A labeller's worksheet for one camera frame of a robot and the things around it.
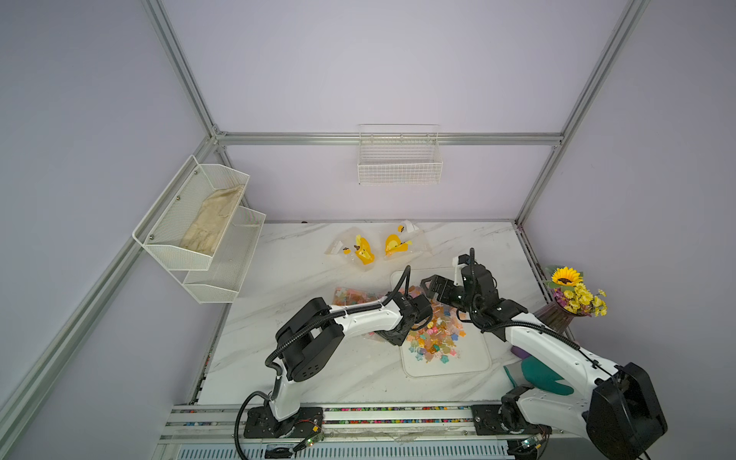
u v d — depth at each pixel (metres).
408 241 1.09
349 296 0.96
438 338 0.87
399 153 0.94
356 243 1.07
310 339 0.49
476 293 0.63
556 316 0.77
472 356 0.85
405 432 0.73
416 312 0.65
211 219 0.80
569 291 0.72
